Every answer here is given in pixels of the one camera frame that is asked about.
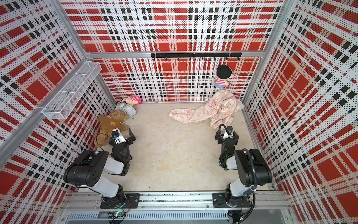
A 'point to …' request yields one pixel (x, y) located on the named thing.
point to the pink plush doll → (133, 100)
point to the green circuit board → (116, 214)
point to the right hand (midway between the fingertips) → (228, 129)
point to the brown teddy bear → (107, 123)
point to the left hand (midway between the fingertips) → (125, 130)
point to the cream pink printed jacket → (222, 111)
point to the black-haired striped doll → (223, 73)
